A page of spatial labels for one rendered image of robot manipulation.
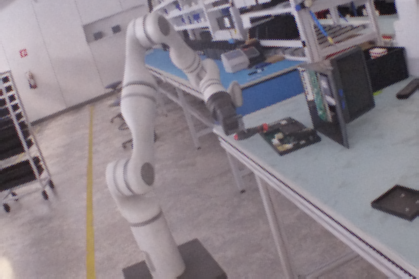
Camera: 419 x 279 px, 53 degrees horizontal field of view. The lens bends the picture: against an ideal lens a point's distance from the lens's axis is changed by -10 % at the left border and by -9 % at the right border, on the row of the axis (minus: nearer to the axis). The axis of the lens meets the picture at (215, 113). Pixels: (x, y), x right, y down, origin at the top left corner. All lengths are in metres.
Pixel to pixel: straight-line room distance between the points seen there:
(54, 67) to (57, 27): 1.08
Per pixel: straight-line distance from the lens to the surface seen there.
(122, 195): 1.10
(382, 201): 0.92
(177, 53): 1.33
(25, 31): 12.50
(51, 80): 12.43
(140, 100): 1.12
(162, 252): 1.14
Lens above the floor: 1.46
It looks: 13 degrees down
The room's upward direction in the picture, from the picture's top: 18 degrees counter-clockwise
